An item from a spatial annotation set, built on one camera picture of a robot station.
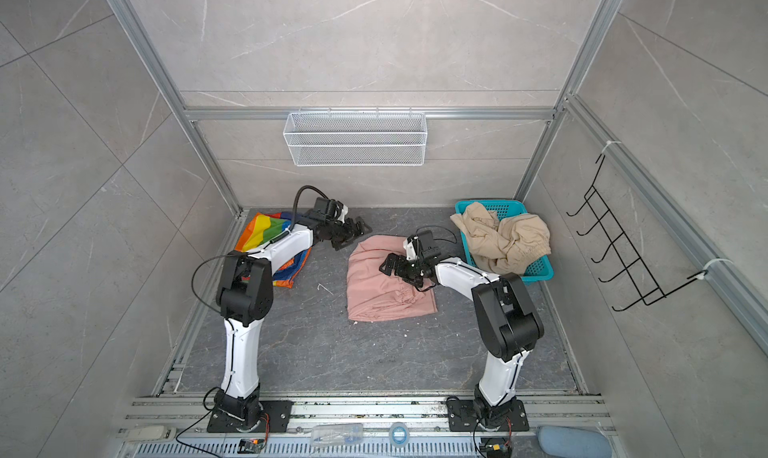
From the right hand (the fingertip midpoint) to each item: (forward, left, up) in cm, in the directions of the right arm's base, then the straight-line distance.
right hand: (390, 269), depth 94 cm
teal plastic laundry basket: (-1, -48, -1) cm, 48 cm away
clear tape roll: (-43, -1, -7) cm, 44 cm away
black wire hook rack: (-20, -52, +25) cm, 61 cm away
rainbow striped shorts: (+21, +48, -3) cm, 53 cm away
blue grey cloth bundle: (-46, -38, -5) cm, 60 cm away
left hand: (+13, +8, +5) cm, 16 cm away
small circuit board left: (-45, +35, -7) cm, 57 cm away
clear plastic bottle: (-43, +15, -5) cm, 46 cm away
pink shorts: (-7, +5, -4) cm, 9 cm away
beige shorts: (+11, -40, -2) cm, 42 cm away
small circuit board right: (-46, -24, -7) cm, 53 cm away
